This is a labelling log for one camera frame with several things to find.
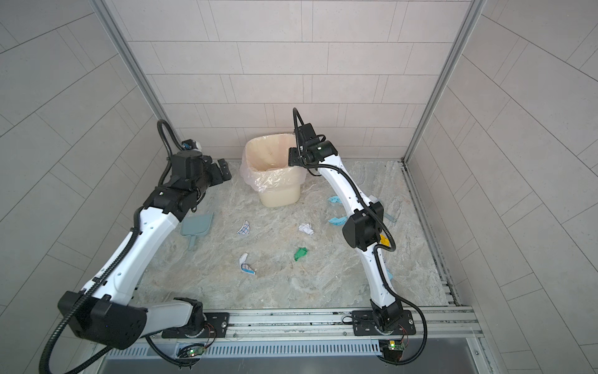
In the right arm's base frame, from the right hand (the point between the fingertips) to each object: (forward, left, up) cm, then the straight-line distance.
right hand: (295, 157), depth 90 cm
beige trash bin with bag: (-9, +11, +4) cm, 15 cm away
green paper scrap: (-30, 0, -20) cm, 36 cm away
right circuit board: (-59, -26, -24) cm, 69 cm away
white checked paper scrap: (-19, +22, -19) cm, 35 cm away
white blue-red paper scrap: (-34, +20, -20) cm, 44 cm away
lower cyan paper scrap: (-18, -16, -21) cm, 32 cm away
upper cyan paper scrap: (-6, -16, -20) cm, 27 cm away
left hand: (-11, +23, +10) cm, 28 cm away
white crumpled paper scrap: (-20, -3, -20) cm, 29 cm away
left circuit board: (-57, +32, -19) cm, 68 cm away
